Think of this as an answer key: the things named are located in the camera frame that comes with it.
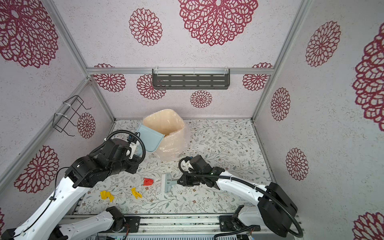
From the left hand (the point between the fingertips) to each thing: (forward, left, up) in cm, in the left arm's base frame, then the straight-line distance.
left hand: (137, 161), depth 68 cm
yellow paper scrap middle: (-6, +7, -26) cm, 27 cm away
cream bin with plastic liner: (+13, -16, -4) cm, 21 cm away
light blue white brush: (-2, -11, -21) cm, 24 cm away
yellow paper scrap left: (-7, +23, -24) cm, 34 cm away
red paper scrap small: (0, +2, -25) cm, 25 cm away
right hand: (-4, -17, -14) cm, 22 cm away
